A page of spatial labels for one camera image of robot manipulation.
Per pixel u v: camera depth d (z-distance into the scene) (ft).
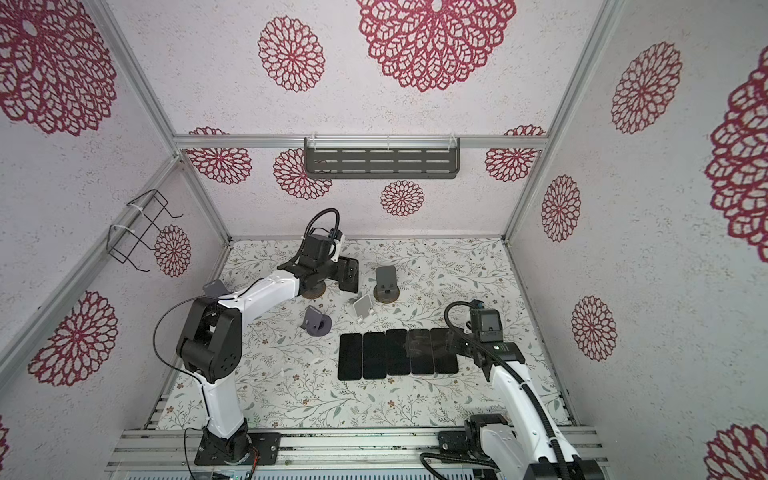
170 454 2.40
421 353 2.97
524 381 1.64
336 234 2.70
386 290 3.28
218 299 1.74
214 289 3.11
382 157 3.08
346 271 2.82
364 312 3.05
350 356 2.95
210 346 1.64
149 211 2.68
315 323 2.97
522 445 1.48
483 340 2.05
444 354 3.03
